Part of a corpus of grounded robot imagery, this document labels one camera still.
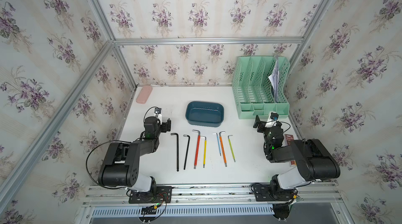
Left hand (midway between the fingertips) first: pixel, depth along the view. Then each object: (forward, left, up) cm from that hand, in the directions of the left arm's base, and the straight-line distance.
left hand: (162, 118), depth 93 cm
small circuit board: (-45, 0, -9) cm, 46 cm away
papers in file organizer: (+15, -67, +19) cm, 71 cm away
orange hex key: (-19, -36, -6) cm, 41 cm away
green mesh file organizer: (+30, -67, +2) cm, 73 cm away
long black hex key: (-7, -7, -6) cm, 12 cm away
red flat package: (-11, -76, -5) cm, 77 cm away
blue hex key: (-13, -34, -6) cm, 37 cm away
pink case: (+27, +18, -7) cm, 33 cm away
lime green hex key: (-16, -41, -6) cm, 44 cm away
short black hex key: (-8, -16, -6) cm, 19 cm away
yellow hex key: (-17, -26, -7) cm, 32 cm away
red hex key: (-16, -22, -6) cm, 27 cm away
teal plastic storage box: (+9, -26, -8) cm, 29 cm away
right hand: (-2, -63, +5) cm, 63 cm away
